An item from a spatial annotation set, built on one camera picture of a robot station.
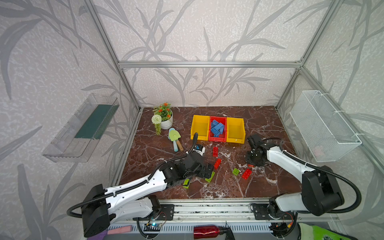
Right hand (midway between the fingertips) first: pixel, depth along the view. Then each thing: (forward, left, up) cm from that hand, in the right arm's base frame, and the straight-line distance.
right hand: (248, 156), depth 90 cm
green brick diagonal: (-13, +24, -2) cm, 28 cm away
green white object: (-36, -21, -2) cm, 42 cm away
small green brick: (-8, +8, -3) cm, 12 cm away
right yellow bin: (+20, +5, -1) cm, 21 cm away
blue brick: (+25, +20, +1) cm, 32 cm away
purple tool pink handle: (-38, +74, 0) cm, 83 cm away
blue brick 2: (+17, +19, +1) cm, 26 cm away
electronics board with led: (-34, +52, -5) cm, 63 cm away
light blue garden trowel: (+11, +47, -2) cm, 48 cm away
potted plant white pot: (+23, +54, +10) cm, 59 cm away
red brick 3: (-9, +2, -3) cm, 10 cm away
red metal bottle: (-37, +26, +2) cm, 45 cm away
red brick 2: (-4, +19, -2) cm, 19 cm away
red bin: (+14, +15, -1) cm, 21 cm away
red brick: (+5, +20, -4) cm, 21 cm away
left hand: (-9, +25, +11) cm, 28 cm away
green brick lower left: (-15, +37, -3) cm, 40 cm away
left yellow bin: (+26, +29, -2) cm, 39 cm away
